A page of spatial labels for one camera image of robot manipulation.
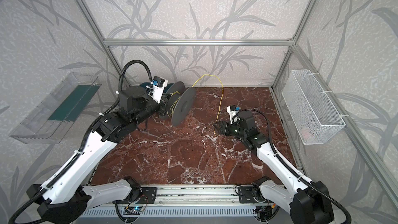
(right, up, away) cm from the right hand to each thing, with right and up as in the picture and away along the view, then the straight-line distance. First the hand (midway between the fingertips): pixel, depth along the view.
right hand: (217, 120), depth 78 cm
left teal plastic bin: (-55, +22, +40) cm, 71 cm away
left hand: (-20, +14, -14) cm, 28 cm away
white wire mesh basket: (+39, +4, -17) cm, 42 cm away
